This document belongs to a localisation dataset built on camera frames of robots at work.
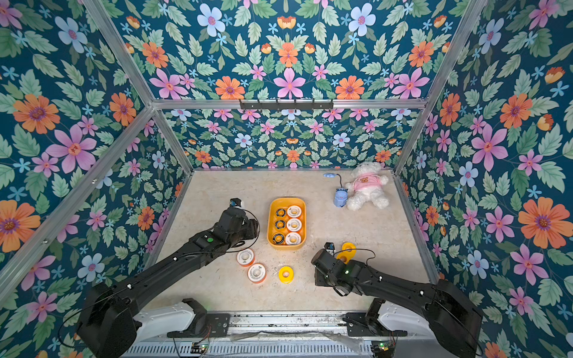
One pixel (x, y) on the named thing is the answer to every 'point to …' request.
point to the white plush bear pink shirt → (367, 183)
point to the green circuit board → (198, 348)
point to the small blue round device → (330, 175)
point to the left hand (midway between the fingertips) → (256, 223)
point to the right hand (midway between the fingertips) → (318, 277)
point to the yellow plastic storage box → (284, 203)
